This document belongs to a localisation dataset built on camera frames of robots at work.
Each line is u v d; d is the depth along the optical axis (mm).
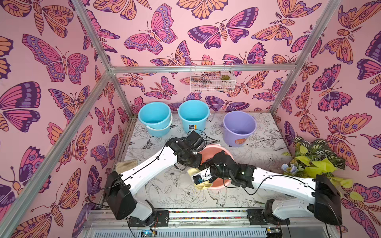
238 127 1059
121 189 399
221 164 552
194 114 1095
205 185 676
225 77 942
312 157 729
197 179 597
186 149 538
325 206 385
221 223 730
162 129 950
